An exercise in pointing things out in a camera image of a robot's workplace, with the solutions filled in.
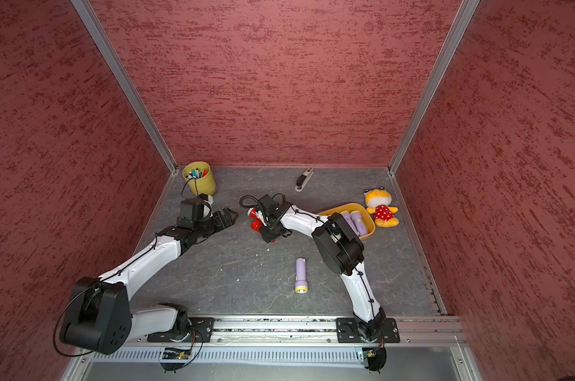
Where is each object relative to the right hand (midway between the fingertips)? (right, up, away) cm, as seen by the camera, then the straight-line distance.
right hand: (270, 238), depth 96 cm
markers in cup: (-34, +27, +8) cm, 44 cm away
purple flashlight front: (+12, -12, -15) cm, 23 cm away
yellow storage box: (+41, +7, -1) cm, 41 cm away
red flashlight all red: (-6, +6, 0) cm, 8 cm away
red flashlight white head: (-8, +10, +4) cm, 14 cm away
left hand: (-15, +8, -8) cm, 19 cm away
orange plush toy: (+47, +15, +5) cm, 49 cm away
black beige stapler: (+14, +25, +16) cm, 33 cm away
